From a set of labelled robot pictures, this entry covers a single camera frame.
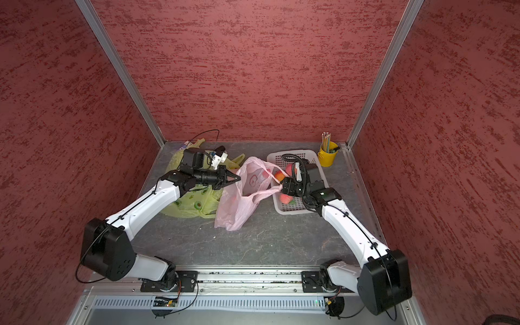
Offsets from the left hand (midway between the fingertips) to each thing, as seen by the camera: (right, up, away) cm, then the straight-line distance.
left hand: (239, 182), depth 76 cm
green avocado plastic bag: (-21, -12, +16) cm, 28 cm away
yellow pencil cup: (+44, +9, +29) cm, 54 cm away
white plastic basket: (+17, +8, +28) cm, 33 cm away
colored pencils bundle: (+42, +19, +26) cm, 53 cm away
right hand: (+19, -3, +6) cm, 20 cm away
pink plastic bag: (+5, 0, +18) cm, 19 cm away
